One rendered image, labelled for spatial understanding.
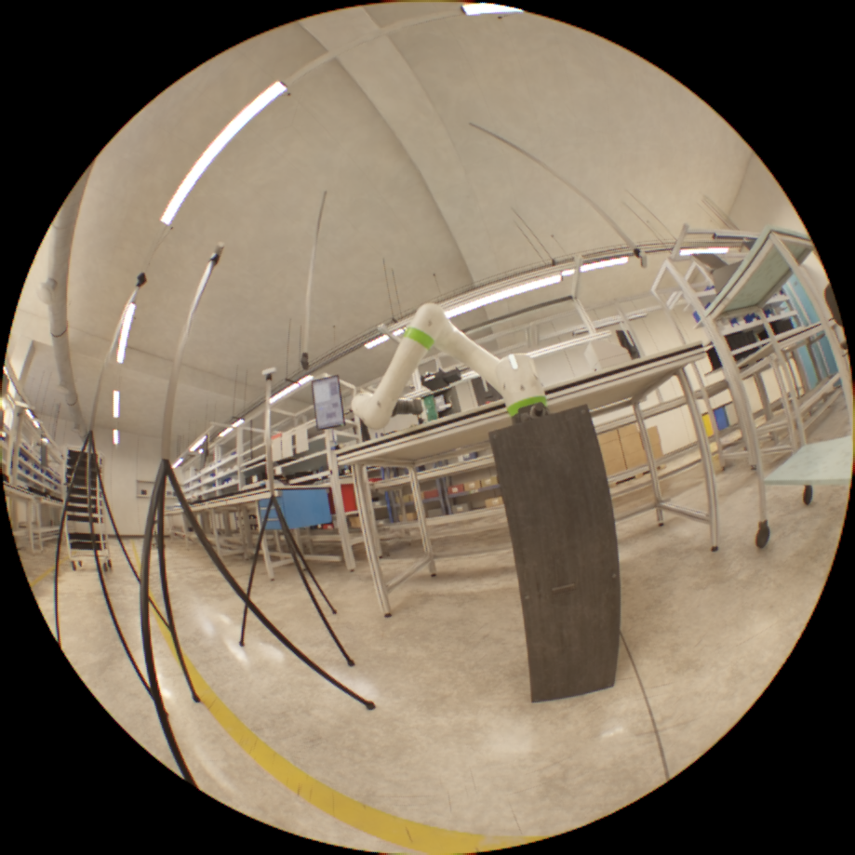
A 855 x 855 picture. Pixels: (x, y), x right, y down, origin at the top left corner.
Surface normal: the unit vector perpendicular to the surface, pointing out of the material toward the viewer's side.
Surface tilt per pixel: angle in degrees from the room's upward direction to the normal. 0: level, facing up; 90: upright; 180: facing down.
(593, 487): 90
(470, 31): 180
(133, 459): 90
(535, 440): 90
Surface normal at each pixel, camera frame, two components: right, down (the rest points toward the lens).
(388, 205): 0.19, 0.95
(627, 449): -0.40, -0.15
